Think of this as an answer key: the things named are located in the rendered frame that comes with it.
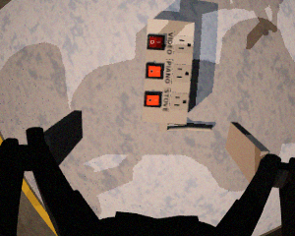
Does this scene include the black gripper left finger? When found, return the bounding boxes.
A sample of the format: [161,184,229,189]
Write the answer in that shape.
[0,110,116,236]

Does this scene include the beige power strip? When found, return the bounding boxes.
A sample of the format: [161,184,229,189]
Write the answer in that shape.
[142,19,211,133]

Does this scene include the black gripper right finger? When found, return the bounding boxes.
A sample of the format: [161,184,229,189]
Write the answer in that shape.
[207,122,295,236]

